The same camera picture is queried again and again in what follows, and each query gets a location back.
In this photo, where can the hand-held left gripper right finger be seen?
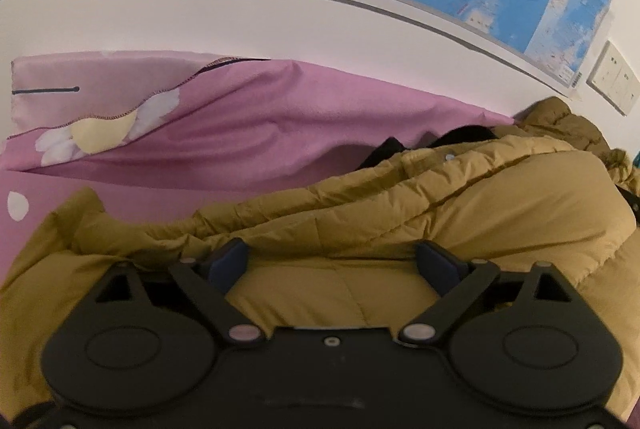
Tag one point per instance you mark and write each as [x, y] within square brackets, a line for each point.
[440, 268]

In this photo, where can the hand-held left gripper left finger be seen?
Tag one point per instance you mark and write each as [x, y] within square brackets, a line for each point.
[229, 265]

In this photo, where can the tan puffer jacket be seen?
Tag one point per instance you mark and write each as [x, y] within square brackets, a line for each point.
[500, 209]

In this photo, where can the pink floral quilt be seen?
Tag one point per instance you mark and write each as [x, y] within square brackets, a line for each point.
[275, 109]

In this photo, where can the white wall socket plate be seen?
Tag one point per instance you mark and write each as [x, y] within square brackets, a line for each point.
[607, 66]
[625, 84]
[635, 101]

